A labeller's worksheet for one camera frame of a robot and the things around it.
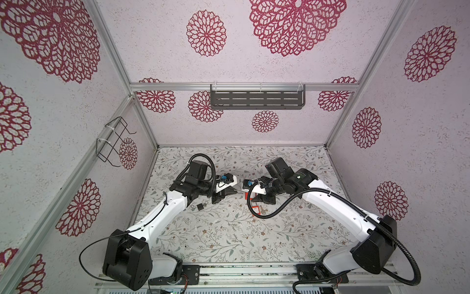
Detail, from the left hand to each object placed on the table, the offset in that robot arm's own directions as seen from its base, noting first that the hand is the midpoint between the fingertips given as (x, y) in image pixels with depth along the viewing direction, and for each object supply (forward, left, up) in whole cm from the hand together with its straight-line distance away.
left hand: (233, 192), depth 77 cm
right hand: (+1, -9, +2) cm, 9 cm away
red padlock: (0, -11, -17) cm, 21 cm away
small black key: (+2, +17, -18) cm, 25 cm away
